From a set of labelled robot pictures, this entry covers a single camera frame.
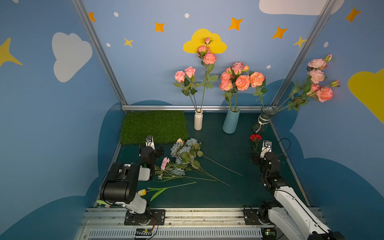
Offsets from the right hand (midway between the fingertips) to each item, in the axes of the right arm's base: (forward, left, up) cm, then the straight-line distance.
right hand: (265, 149), depth 83 cm
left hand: (+4, +68, -6) cm, 68 cm away
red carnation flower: (+16, -1, -11) cm, 20 cm away
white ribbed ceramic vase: (+23, +39, -3) cm, 46 cm away
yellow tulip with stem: (-25, +68, -12) cm, 73 cm away
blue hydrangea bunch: (-8, +44, -8) cm, 45 cm away
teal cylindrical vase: (+23, +17, -1) cm, 28 cm away
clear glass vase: (+22, -5, -5) cm, 23 cm away
